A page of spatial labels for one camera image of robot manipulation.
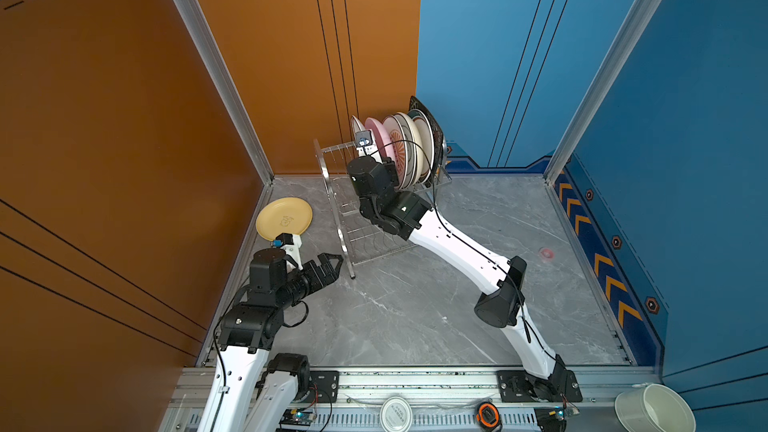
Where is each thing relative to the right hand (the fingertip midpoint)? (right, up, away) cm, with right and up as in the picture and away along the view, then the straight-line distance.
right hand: (373, 155), depth 74 cm
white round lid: (+6, -58, -9) cm, 59 cm away
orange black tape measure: (+26, -60, -7) cm, 66 cm away
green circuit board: (-18, -63, -3) cm, 66 cm away
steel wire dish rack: (-6, -24, +23) cm, 33 cm away
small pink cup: (+56, -29, +24) cm, 67 cm away
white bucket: (+66, -61, -3) cm, 90 cm away
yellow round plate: (-36, -17, +35) cm, 53 cm away
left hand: (-10, -26, -2) cm, 28 cm away
